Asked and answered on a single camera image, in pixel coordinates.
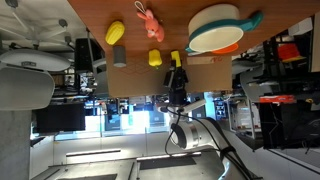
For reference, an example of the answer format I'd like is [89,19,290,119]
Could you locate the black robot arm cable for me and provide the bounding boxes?
[164,106,254,180]

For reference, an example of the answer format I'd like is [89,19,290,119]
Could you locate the cream white bowl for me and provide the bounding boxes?
[184,3,264,54]

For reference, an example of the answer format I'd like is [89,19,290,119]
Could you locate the black box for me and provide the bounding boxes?
[74,37,104,73]

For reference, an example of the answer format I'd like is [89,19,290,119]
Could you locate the pink plush bunny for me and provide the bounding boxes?
[134,0,165,43]

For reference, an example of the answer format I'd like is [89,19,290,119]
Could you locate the flat red box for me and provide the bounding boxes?
[259,94,297,104]

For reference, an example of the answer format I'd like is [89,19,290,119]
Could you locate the grey cylinder block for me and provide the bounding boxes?
[112,45,127,68]

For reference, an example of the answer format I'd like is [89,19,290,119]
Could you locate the black monitor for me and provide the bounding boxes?
[35,103,87,134]

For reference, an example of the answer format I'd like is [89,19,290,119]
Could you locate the brown cardboard board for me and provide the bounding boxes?
[105,53,233,98]

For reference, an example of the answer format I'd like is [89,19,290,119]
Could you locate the white office chair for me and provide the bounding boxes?
[0,0,73,112]

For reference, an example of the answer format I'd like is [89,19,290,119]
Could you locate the yellow toy corn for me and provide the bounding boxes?
[105,20,126,46]

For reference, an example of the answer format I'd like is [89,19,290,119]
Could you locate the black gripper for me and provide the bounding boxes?
[162,59,190,105]

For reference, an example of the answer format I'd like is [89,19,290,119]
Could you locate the yellow cylinder block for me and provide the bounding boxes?
[170,50,183,69]

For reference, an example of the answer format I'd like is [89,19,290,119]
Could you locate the orange plate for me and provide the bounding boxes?
[211,42,240,55]

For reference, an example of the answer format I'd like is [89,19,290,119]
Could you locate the silver wrist camera bar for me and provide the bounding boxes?
[156,98,208,114]

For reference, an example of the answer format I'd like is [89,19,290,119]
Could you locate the red orange bin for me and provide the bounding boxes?
[277,43,307,64]

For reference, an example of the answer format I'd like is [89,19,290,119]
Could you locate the yellow toy bell pepper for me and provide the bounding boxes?
[148,49,163,69]

